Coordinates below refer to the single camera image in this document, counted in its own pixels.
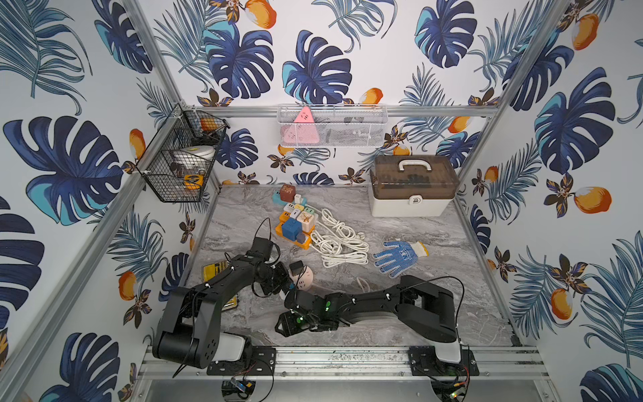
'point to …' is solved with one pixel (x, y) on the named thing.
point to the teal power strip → (276, 199)
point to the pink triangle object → (302, 131)
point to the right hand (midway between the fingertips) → (279, 327)
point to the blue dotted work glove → (393, 262)
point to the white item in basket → (197, 157)
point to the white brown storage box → (411, 185)
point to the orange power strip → (280, 232)
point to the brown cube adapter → (287, 193)
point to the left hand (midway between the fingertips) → (291, 279)
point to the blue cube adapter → (291, 227)
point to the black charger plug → (296, 267)
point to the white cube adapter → (307, 219)
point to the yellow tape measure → (193, 181)
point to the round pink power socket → (303, 279)
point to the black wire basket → (179, 167)
